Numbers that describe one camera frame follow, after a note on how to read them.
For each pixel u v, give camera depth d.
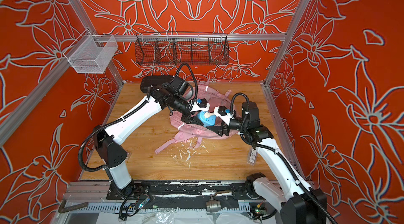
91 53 0.92
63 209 0.68
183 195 0.73
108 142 0.43
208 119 0.66
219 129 0.62
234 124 0.62
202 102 0.59
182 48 0.98
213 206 0.66
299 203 0.38
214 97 1.04
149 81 1.18
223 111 0.57
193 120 0.64
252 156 0.83
